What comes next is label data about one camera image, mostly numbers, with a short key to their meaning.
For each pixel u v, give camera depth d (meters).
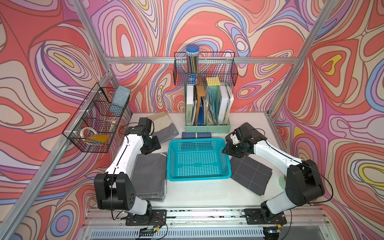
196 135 1.04
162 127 1.10
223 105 0.98
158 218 0.73
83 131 0.67
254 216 0.73
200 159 1.08
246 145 0.64
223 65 0.96
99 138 0.68
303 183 0.44
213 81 0.91
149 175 0.86
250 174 0.88
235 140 0.80
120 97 0.81
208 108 0.94
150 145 0.69
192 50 0.72
